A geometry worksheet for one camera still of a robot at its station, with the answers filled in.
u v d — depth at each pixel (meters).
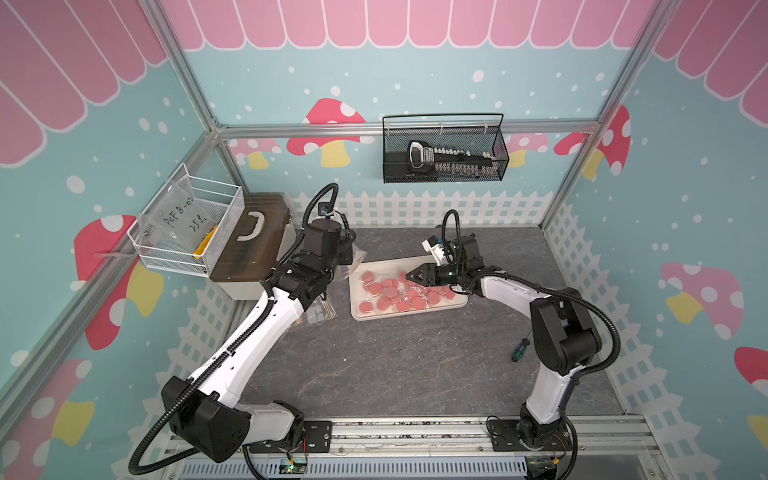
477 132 0.90
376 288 1.00
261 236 0.92
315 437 0.74
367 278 1.03
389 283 1.01
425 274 0.81
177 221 0.67
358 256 0.88
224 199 0.80
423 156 0.89
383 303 0.97
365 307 0.97
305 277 0.51
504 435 0.74
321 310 0.97
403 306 0.97
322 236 0.53
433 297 0.98
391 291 0.99
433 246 0.85
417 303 0.95
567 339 0.50
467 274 0.74
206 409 0.38
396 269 1.03
